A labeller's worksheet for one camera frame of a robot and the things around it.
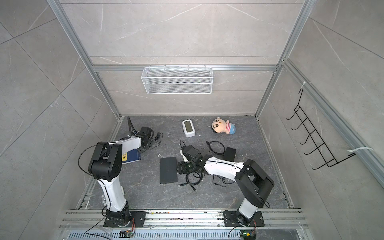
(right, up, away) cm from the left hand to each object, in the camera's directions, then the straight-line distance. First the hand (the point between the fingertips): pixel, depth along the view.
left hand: (146, 142), depth 102 cm
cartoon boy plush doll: (+52, +11, +1) cm, 53 cm away
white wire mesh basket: (+22, +43, -2) cm, 48 cm away
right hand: (+25, -14, -16) cm, 33 cm away
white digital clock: (+29, +10, +5) cm, 31 cm away
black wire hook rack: (+90, 0, -38) cm, 98 cm away
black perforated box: (+18, -17, -14) cm, 28 cm away
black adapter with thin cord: (+6, +8, -19) cm, 21 cm away
